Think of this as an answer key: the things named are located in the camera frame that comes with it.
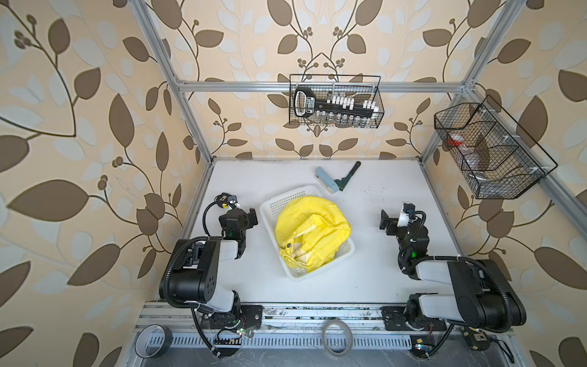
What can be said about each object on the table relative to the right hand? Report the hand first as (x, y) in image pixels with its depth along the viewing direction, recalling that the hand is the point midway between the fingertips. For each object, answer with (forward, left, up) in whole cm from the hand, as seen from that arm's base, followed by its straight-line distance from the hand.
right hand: (396, 212), depth 89 cm
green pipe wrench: (+23, +16, -9) cm, 30 cm away
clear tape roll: (-38, +25, -6) cm, 45 cm away
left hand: (+5, +65, -2) cm, 65 cm away
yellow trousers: (-7, +34, +2) cm, 35 cm away
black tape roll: (-39, +85, -8) cm, 94 cm away
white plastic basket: (+4, +51, -3) cm, 52 cm away
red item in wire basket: (+15, -19, +23) cm, 34 cm away
